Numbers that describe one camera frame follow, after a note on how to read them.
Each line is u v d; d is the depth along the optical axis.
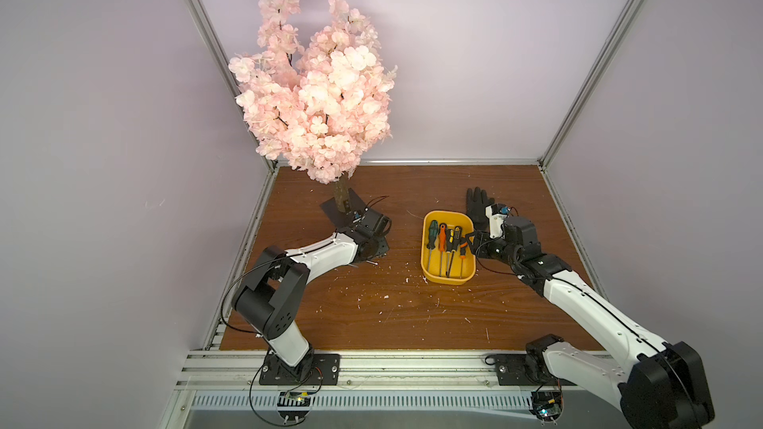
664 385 0.38
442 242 0.95
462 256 0.92
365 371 0.74
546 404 0.70
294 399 0.72
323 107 0.58
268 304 0.45
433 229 0.97
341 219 1.03
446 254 0.94
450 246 0.95
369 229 0.72
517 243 0.63
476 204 1.06
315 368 0.73
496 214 0.74
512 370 0.72
